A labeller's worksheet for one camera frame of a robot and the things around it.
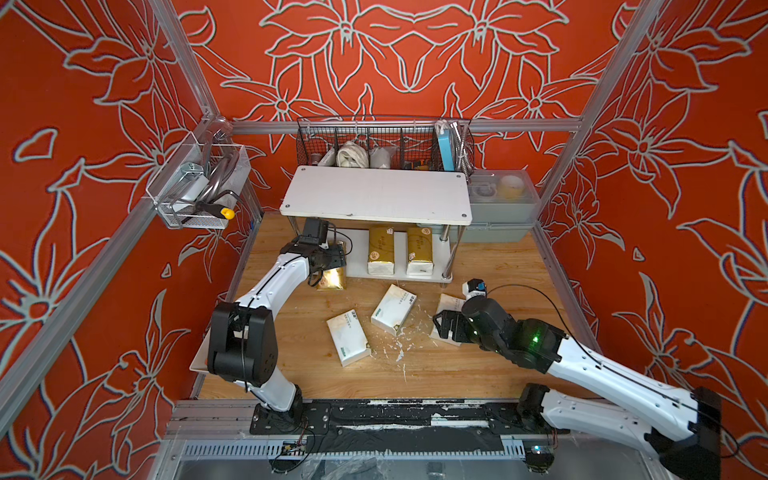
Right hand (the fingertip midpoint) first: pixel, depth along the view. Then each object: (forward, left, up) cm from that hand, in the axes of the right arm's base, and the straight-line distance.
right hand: (441, 322), depth 74 cm
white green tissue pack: (-1, +24, -11) cm, 26 cm away
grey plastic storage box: (+40, -25, +2) cm, 48 cm away
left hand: (+23, +31, -2) cm, 39 cm away
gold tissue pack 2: (+25, +4, -3) cm, 25 cm away
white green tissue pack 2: (+10, +12, -12) cm, 20 cm away
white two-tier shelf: (+28, +15, +18) cm, 36 cm away
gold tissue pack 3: (+16, +31, -6) cm, 35 cm away
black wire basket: (+54, +15, +19) cm, 59 cm away
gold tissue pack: (+23, +16, -2) cm, 28 cm away
